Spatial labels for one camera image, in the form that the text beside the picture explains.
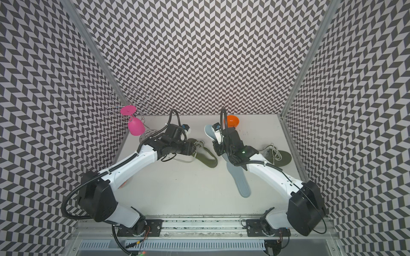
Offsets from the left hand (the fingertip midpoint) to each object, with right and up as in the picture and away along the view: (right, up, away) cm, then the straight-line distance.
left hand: (190, 148), depth 84 cm
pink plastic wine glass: (-30, +12, +3) cm, 33 cm away
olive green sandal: (+49, -6, +4) cm, 49 cm away
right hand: (+15, +3, -2) cm, 15 cm away
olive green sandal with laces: (+6, -6, +13) cm, 16 cm away
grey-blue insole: (+11, +9, -4) cm, 14 cm away
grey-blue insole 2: (+28, -17, +5) cm, 33 cm away
